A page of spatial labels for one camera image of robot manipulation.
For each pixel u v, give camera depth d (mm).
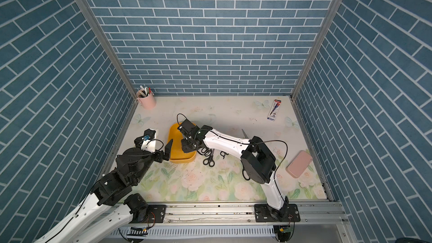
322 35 889
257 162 496
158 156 619
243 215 756
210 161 903
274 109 1118
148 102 1118
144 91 1109
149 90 1089
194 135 646
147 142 569
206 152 933
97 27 848
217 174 861
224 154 930
